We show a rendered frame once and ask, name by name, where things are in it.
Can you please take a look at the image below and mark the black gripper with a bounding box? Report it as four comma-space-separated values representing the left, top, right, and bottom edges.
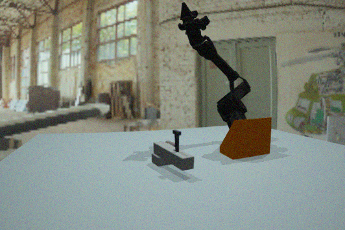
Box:
178, 2, 199, 36

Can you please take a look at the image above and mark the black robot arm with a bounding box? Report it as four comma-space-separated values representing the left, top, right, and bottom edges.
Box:
188, 16, 250, 129

